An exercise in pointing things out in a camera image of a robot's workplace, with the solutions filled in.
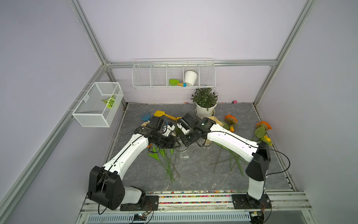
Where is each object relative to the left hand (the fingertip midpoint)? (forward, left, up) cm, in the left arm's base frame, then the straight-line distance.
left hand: (176, 146), depth 77 cm
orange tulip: (0, +8, -17) cm, 19 cm away
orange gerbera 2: (+15, -60, -9) cm, 63 cm away
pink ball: (+49, -54, -17) cm, 75 cm away
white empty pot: (+42, -12, +15) cm, 47 cm away
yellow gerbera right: (+6, -61, -10) cm, 62 cm away
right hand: (+5, -5, 0) cm, 7 cm away
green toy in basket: (+25, +37, +13) cm, 47 cm away
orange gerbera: (+26, -42, -12) cm, 51 cm away
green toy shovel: (+46, -1, +9) cm, 47 cm away
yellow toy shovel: (+38, +12, -15) cm, 43 cm away
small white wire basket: (+24, +45, +10) cm, 52 cm away
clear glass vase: (0, -4, -14) cm, 15 cm away
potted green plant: (+33, -22, +2) cm, 40 cm away
